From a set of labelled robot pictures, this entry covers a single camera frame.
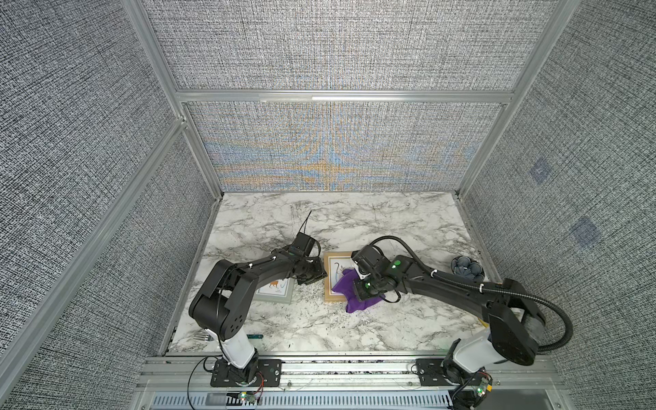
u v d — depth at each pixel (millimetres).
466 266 924
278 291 895
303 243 750
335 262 955
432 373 731
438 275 524
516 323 414
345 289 811
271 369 735
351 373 747
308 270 790
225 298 480
